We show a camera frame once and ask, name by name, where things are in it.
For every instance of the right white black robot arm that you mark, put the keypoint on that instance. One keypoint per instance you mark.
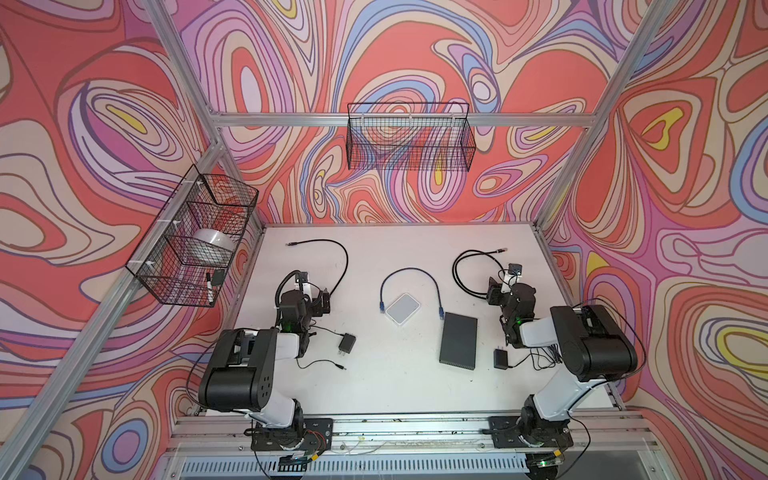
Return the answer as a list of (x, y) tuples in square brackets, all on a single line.
[(592, 348)]

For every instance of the left black wire basket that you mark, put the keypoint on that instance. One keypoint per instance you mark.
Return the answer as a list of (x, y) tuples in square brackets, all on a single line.
[(172, 266)]

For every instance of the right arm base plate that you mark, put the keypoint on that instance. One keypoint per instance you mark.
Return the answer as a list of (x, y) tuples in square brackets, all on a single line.
[(516, 432)]

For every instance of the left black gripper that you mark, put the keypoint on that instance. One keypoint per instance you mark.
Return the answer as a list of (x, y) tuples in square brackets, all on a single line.
[(318, 300)]

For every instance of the white roll in basket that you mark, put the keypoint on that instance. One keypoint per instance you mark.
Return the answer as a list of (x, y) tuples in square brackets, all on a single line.
[(215, 238)]

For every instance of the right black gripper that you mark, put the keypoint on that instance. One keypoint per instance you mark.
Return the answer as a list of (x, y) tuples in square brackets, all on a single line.
[(498, 292)]

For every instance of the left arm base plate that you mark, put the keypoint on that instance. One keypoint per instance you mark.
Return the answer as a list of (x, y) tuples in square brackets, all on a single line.
[(313, 435)]

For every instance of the back black wire basket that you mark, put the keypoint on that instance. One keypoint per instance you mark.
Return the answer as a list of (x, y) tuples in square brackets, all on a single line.
[(409, 136)]

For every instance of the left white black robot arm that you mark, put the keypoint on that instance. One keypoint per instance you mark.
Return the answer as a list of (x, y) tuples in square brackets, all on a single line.
[(240, 375)]

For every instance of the white small network switch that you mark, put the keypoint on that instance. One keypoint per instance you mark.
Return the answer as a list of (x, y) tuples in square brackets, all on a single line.
[(402, 309)]

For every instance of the black power adapter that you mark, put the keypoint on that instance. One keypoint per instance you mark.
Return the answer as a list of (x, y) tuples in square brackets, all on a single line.
[(345, 346), (540, 358)]

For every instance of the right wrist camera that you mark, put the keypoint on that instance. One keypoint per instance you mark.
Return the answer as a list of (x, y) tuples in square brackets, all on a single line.
[(515, 269)]

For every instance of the black wire basket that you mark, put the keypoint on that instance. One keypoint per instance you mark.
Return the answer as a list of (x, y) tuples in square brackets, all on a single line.
[(172, 266), (409, 136)]

